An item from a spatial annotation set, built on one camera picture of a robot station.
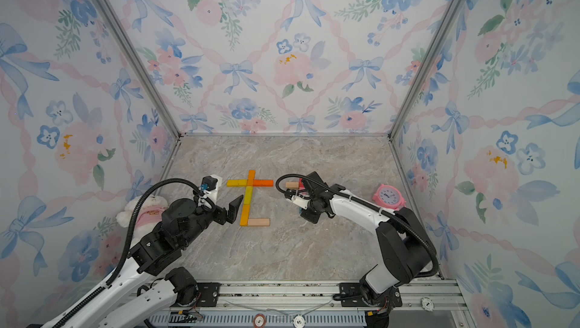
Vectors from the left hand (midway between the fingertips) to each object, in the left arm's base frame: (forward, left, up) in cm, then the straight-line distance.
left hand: (230, 190), depth 70 cm
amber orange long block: (+22, 0, -25) cm, 33 cm away
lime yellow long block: (+12, 0, -25) cm, 27 cm away
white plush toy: (-1, +33, -16) cm, 37 cm away
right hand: (+5, -26, -21) cm, 34 cm away
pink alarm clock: (+11, -60, -23) cm, 65 cm away
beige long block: (0, -6, -24) cm, 25 cm away
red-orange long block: (+18, -6, -24) cm, 31 cm away
